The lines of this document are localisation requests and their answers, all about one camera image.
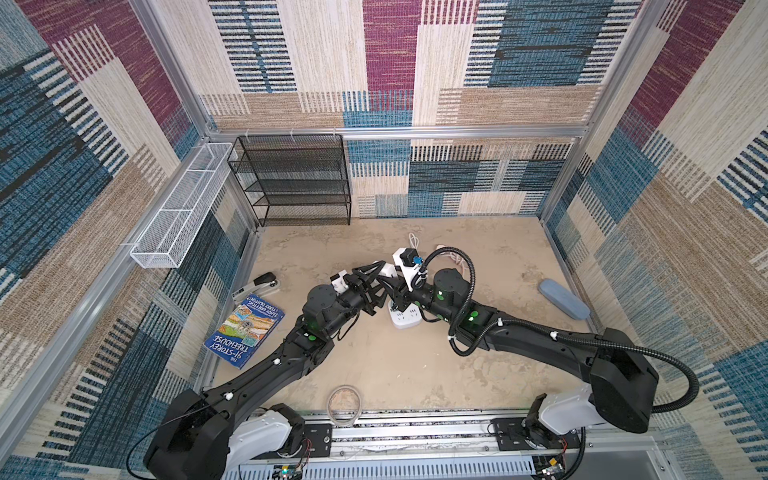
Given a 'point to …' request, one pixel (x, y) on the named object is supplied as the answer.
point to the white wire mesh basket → (165, 243)
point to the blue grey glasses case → (564, 299)
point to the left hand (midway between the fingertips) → (392, 266)
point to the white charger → (388, 270)
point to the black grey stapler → (263, 283)
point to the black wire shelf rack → (296, 170)
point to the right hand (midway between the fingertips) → (383, 275)
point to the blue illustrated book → (245, 332)
